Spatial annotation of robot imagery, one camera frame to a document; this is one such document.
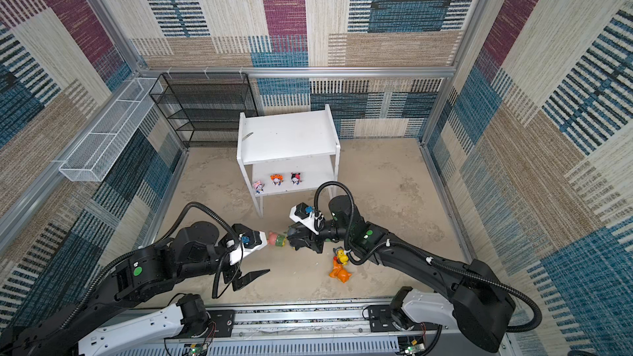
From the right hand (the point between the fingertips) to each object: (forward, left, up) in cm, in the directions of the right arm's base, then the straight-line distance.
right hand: (293, 232), depth 73 cm
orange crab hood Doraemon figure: (+18, +6, +2) cm, 19 cm away
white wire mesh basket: (+16, +56, +17) cm, 61 cm away
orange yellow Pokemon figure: (-4, -13, -15) cm, 20 cm away
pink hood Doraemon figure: (+16, +12, +2) cm, 20 cm away
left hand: (-7, +7, +6) cm, 12 cm away
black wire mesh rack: (+59, +41, +1) cm, 72 cm away
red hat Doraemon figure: (+19, 0, +1) cm, 19 cm away
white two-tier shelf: (+17, +1, +16) cm, 24 cm away
